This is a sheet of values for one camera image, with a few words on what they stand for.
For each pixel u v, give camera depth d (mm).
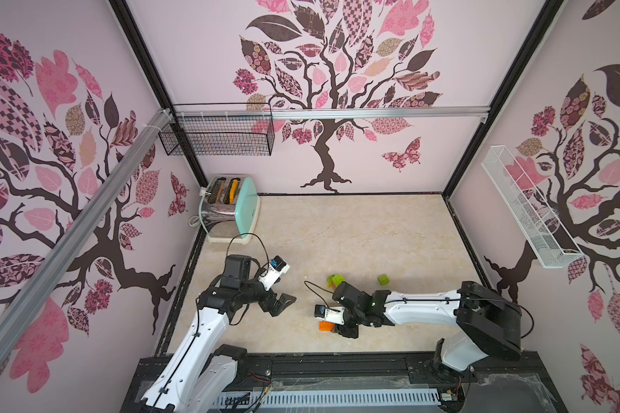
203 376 557
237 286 595
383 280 913
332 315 728
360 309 644
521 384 720
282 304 673
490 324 434
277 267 669
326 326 813
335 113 924
